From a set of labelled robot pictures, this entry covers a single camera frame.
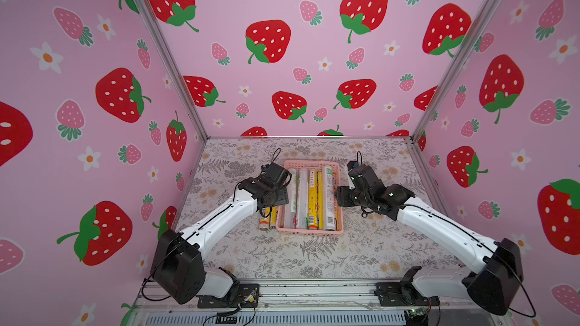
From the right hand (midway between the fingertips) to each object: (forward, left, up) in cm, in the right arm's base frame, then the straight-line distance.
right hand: (348, 188), depth 81 cm
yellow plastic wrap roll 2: (-8, +31, -13) cm, 35 cm away
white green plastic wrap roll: (+1, +6, -9) cm, 11 cm away
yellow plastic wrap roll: (+2, +9, -12) cm, 16 cm away
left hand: (-3, +26, -4) cm, 26 cm away
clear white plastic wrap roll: (+3, +17, -13) cm, 22 cm away
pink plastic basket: (+19, +5, -10) cm, 22 cm away
